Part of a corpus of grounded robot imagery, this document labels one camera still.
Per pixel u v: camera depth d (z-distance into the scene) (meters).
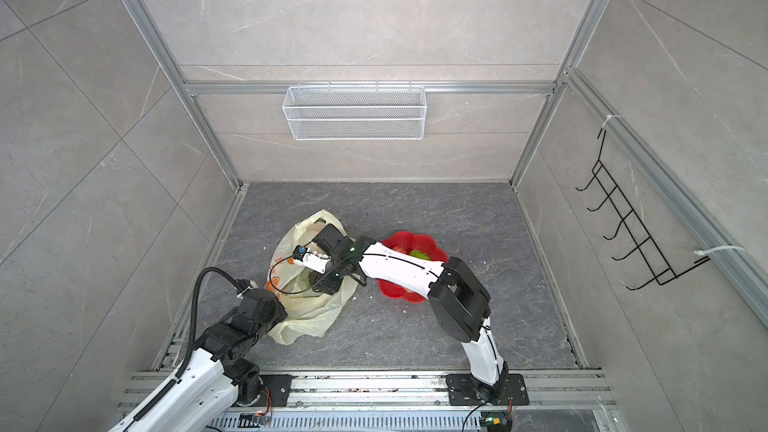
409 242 0.99
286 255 0.90
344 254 0.64
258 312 0.63
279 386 0.73
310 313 0.81
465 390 0.73
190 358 0.52
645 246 0.63
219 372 0.55
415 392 0.75
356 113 1.01
